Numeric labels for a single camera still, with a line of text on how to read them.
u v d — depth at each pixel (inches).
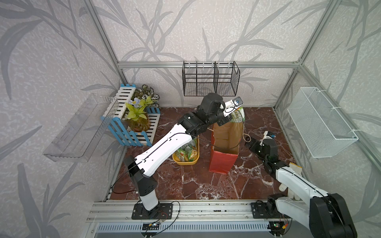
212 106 18.8
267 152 25.9
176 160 34.4
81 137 27.1
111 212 29.7
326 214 15.9
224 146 39.3
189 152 34.1
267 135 30.2
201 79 41.5
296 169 34.3
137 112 34.6
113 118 30.3
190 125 18.5
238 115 27.7
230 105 21.6
